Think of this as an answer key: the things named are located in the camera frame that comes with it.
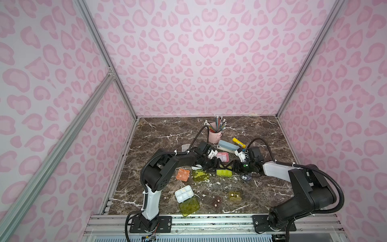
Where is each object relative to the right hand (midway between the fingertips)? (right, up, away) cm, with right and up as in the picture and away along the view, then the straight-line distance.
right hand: (229, 168), depth 89 cm
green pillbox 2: (-18, -4, +1) cm, 18 cm away
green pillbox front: (-24, -16, -9) cm, 30 cm away
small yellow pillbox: (+1, -13, -7) cm, 15 cm away
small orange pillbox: (-28, -4, +1) cm, 28 cm away
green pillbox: (-3, -3, -1) cm, 4 cm away
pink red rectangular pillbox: (-2, +5, +9) cm, 11 cm away
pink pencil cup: (-8, +17, +10) cm, 22 cm away
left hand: (-4, -1, -1) cm, 4 cm away
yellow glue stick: (+9, +14, +14) cm, 22 cm away
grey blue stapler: (0, +12, +8) cm, 14 cm away
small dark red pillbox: (-9, -15, -9) cm, 20 cm away
